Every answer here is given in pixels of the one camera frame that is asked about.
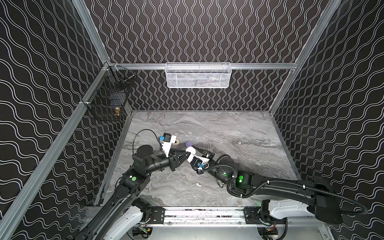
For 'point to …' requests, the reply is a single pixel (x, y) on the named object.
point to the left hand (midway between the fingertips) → (191, 155)
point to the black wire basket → (109, 96)
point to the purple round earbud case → (188, 143)
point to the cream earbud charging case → (177, 142)
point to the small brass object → (117, 110)
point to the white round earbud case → (192, 151)
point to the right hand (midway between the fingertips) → (191, 149)
